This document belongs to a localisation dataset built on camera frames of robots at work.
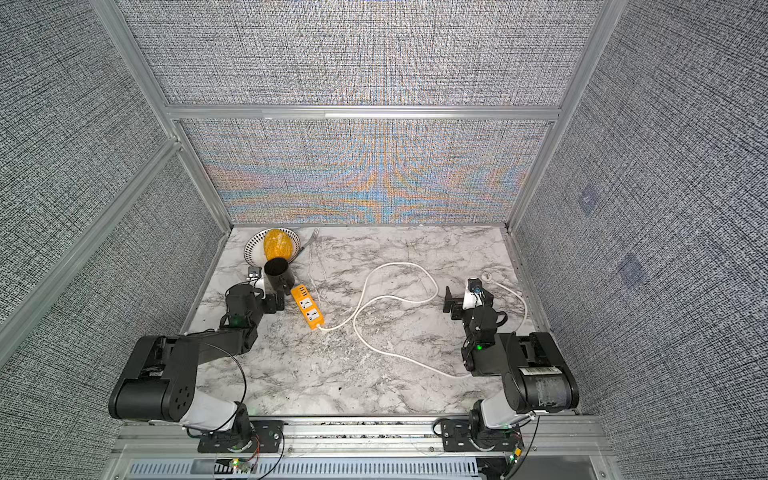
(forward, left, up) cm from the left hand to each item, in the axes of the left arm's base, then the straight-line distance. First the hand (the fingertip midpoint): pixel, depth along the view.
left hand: (270, 283), depth 93 cm
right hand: (-4, -60, +4) cm, 60 cm away
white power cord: (+2, -70, -5) cm, 70 cm away
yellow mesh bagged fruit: (+18, +2, -2) cm, 18 cm away
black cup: (+4, -2, -2) cm, 5 cm away
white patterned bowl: (+19, +11, -6) cm, 23 cm away
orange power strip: (-8, -13, -5) cm, 16 cm away
